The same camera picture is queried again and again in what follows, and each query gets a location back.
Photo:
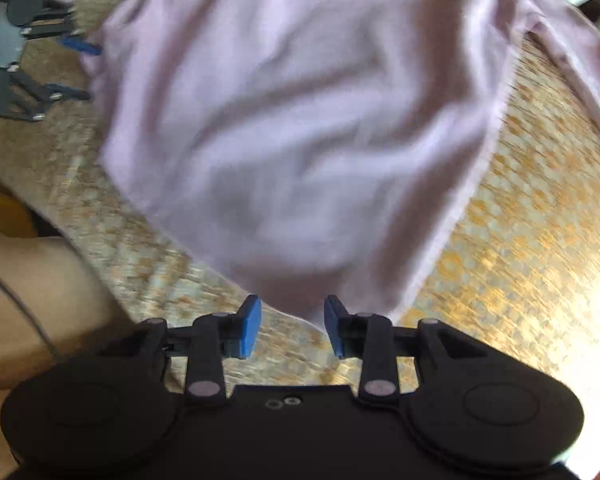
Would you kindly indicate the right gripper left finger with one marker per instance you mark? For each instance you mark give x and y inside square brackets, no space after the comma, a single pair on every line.
[215,338]

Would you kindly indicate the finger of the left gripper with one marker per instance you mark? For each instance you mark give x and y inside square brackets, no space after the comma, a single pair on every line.
[59,92]
[80,45]

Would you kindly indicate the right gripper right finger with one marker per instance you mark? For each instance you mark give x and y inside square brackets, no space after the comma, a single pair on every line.
[369,338]

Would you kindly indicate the lilac t-shirt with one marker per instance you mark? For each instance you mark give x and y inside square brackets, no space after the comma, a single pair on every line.
[306,148]

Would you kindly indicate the person's leg beige trousers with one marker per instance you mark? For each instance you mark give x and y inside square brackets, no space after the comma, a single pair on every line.
[50,300]

